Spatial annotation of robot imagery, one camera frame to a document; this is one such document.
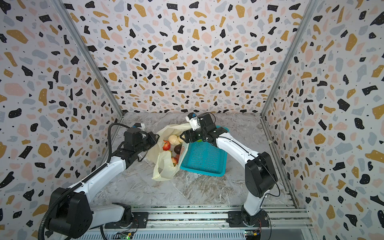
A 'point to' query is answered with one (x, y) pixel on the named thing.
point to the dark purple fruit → (177, 148)
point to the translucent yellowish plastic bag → (164, 168)
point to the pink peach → (175, 160)
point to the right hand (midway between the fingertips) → (182, 132)
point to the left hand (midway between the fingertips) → (160, 132)
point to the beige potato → (174, 140)
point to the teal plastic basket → (203, 157)
